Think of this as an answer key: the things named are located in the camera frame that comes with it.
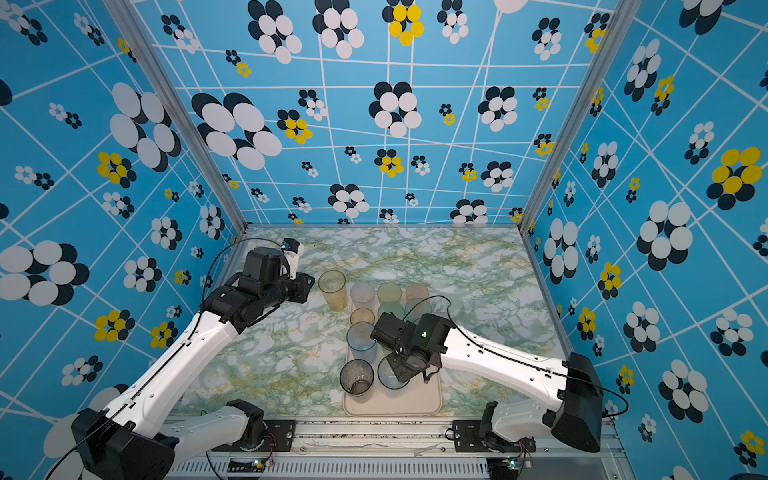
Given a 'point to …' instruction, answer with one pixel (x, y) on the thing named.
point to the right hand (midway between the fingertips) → (405, 365)
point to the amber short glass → (362, 315)
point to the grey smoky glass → (356, 376)
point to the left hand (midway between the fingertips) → (311, 277)
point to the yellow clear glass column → (332, 284)
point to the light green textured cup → (389, 292)
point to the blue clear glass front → (364, 349)
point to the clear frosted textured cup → (362, 295)
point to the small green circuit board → (246, 465)
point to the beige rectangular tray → (418, 398)
